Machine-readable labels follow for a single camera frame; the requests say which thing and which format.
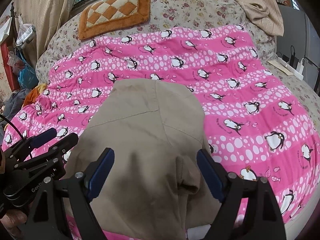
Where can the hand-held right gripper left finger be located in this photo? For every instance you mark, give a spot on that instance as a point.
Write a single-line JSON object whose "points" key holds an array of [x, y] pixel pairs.
{"points": [[101, 172]]}

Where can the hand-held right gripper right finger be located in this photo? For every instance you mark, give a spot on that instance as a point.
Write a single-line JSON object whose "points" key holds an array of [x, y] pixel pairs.
{"points": [[210, 175]]}

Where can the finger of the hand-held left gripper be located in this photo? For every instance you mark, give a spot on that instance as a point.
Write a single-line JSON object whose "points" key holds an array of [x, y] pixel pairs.
{"points": [[43, 136], [62, 145]]}

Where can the beige jacket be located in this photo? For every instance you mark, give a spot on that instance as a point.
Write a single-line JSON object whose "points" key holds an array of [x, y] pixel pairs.
{"points": [[145, 135]]}

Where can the person's left hand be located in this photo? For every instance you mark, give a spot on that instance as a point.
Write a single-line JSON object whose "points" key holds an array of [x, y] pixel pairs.
{"points": [[13, 225]]}

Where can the orange cloth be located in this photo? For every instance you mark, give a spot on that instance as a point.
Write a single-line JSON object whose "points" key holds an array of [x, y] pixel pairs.
{"points": [[33, 96]]}

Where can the grey striped clothing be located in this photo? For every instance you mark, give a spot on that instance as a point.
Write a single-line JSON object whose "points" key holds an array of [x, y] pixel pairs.
{"points": [[13, 105]]}

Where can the blue plastic bag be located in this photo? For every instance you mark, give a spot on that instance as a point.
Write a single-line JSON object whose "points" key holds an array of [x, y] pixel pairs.
{"points": [[27, 76]]}

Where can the clear plastic bag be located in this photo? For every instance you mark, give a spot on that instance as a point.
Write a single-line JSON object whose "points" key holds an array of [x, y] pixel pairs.
{"points": [[15, 63]]}

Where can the red wooden furniture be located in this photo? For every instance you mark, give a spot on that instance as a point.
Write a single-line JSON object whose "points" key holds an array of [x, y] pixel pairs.
{"points": [[7, 62]]}

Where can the pink penguin blanket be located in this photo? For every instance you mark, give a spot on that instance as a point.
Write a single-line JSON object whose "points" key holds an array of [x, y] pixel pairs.
{"points": [[237, 92]]}

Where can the silver plastic bag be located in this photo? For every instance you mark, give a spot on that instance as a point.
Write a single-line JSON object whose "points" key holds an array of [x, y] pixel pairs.
{"points": [[25, 33]]}

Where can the white paper bag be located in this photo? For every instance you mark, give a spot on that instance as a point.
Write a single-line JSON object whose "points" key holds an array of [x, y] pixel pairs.
{"points": [[5, 30]]}

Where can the beige curtain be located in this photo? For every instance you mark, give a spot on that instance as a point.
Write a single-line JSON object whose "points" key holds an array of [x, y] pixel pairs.
{"points": [[42, 12]]}

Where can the beige paper card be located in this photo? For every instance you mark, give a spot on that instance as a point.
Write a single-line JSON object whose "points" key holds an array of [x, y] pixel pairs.
{"points": [[280, 67]]}

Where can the white power strip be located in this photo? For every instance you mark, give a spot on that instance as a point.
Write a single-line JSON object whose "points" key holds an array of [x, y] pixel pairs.
{"points": [[292, 71]]}

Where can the white charger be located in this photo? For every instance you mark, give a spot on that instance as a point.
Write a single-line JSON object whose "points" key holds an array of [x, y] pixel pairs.
{"points": [[300, 66]]}

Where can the black charger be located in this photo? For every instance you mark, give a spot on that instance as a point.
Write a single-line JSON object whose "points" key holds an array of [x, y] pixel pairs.
{"points": [[294, 58]]}

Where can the orange checkered cushion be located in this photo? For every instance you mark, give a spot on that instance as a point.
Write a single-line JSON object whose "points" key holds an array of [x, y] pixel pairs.
{"points": [[115, 10]]}

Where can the floral bed sheet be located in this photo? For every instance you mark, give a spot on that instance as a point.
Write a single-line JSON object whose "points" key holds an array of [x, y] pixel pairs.
{"points": [[195, 12]]}

